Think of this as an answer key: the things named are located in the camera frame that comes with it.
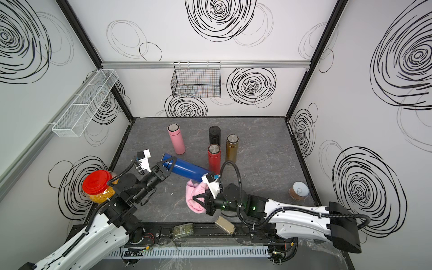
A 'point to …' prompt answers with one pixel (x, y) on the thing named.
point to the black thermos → (215, 135)
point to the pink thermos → (174, 131)
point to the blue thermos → (189, 170)
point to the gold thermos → (232, 145)
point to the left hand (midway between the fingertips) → (175, 161)
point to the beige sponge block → (225, 225)
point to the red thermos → (214, 158)
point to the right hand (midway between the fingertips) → (195, 201)
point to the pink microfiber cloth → (192, 189)
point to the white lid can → (299, 190)
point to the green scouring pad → (183, 230)
